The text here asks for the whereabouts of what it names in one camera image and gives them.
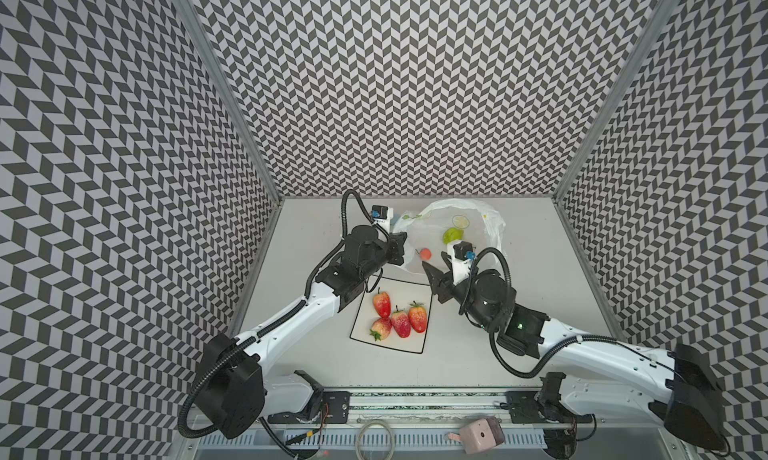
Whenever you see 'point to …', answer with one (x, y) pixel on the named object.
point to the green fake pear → (452, 234)
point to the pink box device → (480, 436)
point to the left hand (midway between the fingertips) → (407, 236)
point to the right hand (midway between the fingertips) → (431, 268)
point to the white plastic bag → (441, 223)
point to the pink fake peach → (425, 254)
